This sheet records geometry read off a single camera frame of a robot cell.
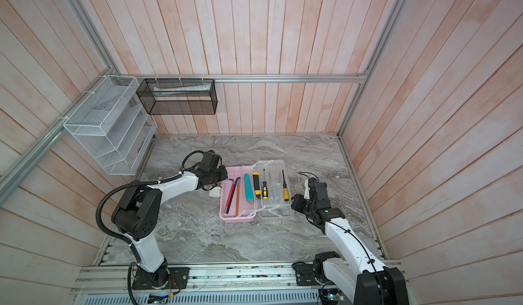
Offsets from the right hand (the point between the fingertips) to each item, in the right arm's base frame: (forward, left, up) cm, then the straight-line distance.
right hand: (294, 199), depth 87 cm
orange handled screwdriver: (+2, +4, +5) cm, 7 cm away
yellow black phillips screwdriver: (+2, +13, +6) cm, 14 cm away
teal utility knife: (+3, +20, +2) cm, 20 cm away
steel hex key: (+4, +28, -6) cm, 29 cm away
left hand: (+12, +32, -1) cm, 34 cm away
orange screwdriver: (+4, +26, -7) cm, 27 cm away
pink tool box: (-6, +8, +5) cm, 11 cm away
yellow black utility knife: (+6, +17, +2) cm, 18 cm away
